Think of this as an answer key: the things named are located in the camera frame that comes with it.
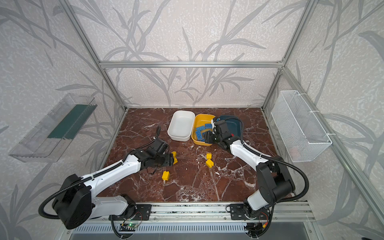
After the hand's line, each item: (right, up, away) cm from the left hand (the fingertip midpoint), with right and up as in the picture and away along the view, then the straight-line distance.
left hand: (172, 157), depth 85 cm
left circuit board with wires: (-18, -30, -14) cm, 38 cm away
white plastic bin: (+2, +17, +25) cm, 31 cm away
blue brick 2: (+22, +17, +22) cm, 36 cm away
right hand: (+21, +15, +5) cm, 26 cm away
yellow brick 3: (-4, -10, -1) cm, 11 cm away
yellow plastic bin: (+16, +21, +23) cm, 35 cm away
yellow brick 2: (+22, -5, +4) cm, 23 cm away
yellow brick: (+22, -1, +7) cm, 23 cm away
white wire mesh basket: (+60, +17, -21) cm, 65 cm away
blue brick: (+15, +12, +14) cm, 24 cm away
